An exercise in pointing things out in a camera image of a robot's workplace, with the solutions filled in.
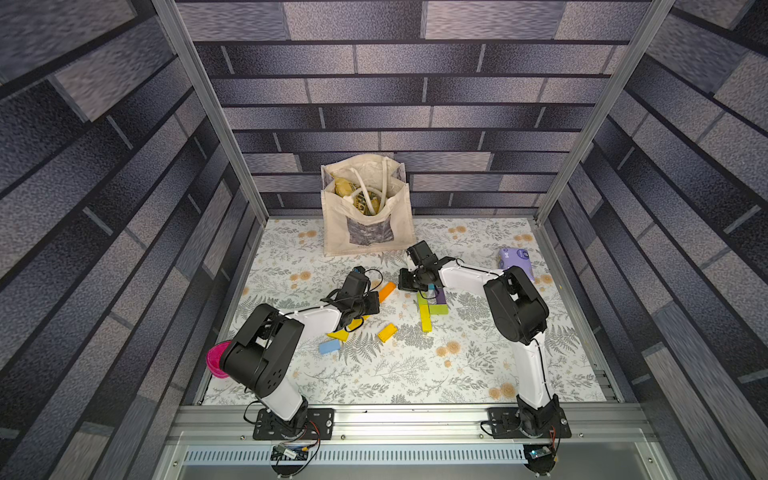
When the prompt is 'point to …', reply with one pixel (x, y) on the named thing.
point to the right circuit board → (540, 452)
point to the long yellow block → (355, 323)
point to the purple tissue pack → (516, 257)
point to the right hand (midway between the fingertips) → (397, 282)
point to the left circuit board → (282, 452)
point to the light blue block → (329, 346)
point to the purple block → (440, 297)
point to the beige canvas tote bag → (367, 206)
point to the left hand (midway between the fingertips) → (380, 298)
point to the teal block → (431, 293)
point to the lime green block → (439, 309)
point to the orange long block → (386, 291)
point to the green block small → (422, 301)
